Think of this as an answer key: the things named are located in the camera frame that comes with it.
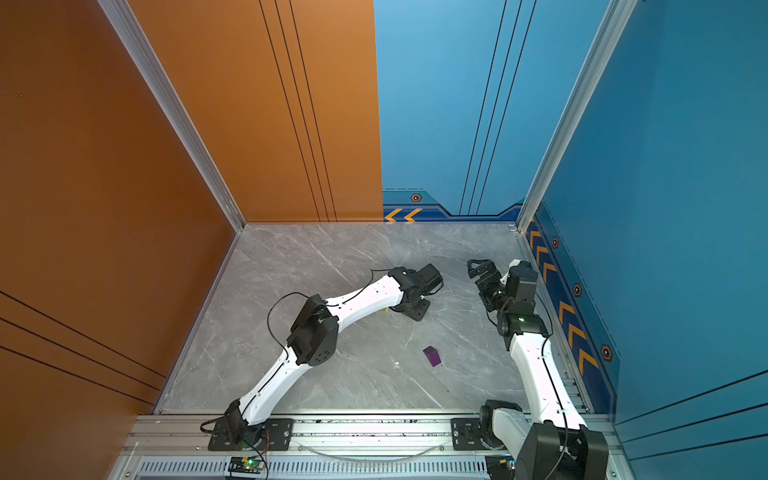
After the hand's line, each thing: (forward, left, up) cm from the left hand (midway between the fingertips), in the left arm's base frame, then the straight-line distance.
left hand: (417, 309), depth 95 cm
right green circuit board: (-41, -18, -2) cm, 45 cm away
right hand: (+1, -13, +19) cm, 23 cm away
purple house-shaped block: (-15, -4, 0) cm, 15 cm away
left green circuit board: (-41, +42, -3) cm, 59 cm away
